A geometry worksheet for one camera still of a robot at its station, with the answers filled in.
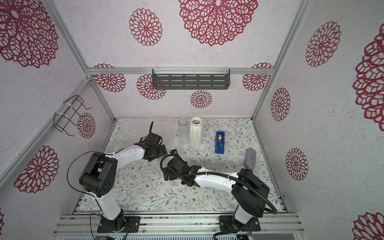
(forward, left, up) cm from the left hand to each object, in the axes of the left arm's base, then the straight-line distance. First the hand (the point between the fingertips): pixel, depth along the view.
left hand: (161, 153), depth 97 cm
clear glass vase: (+12, -14, +8) cm, 20 cm away
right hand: (-14, -7, +7) cm, 17 cm away
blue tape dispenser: (+7, -39, +2) cm, 39 cm away
